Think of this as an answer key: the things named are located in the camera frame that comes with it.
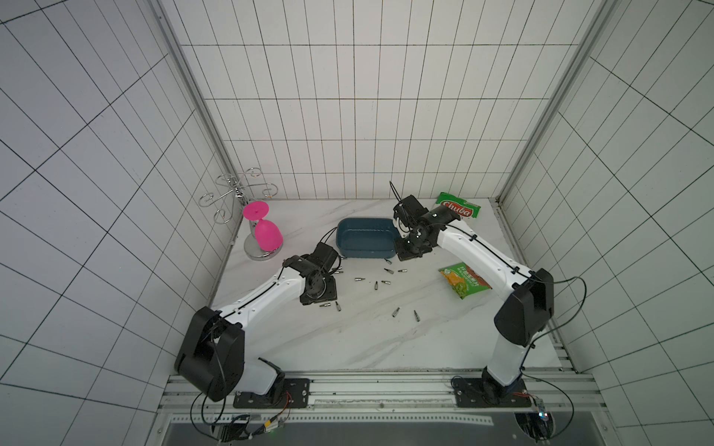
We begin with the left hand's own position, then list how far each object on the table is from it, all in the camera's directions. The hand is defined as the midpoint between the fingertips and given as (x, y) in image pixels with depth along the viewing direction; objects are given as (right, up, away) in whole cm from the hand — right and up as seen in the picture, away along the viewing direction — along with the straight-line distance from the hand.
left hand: (321, 300), depth 84 cm
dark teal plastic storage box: (+15, +18, +24) cm, 34 cm away
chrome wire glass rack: (-26, +34, 0) cm, 43 cm away
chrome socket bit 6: (+1, -3, +6) cm, 7 cm away
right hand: (+22, +14, 0) cm, 26 cm away
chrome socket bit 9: (+31, -6, +3) cm, 32 cm away
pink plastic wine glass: (-18, +21, +3) cm, 27 cm away
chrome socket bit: (+12, +4, +11) cm, 17 cm away
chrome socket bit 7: (+5, -3, +6) cm, 8 cm away
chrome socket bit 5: (+21, +3, +11) cm, 24 cm away
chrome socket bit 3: (+27, +7, +14) cm, 31 cm away
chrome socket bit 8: (+23, -5, +4) cm, 24 cm away
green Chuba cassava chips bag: (+56, +31, +33) cm, 72 cm away
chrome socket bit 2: (+24, +6, +14) cm, 28 cm away
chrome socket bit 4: (+18, +2, +11) cm, 21 cm away
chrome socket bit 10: (+4, +7, +12) cm, 14 cm away
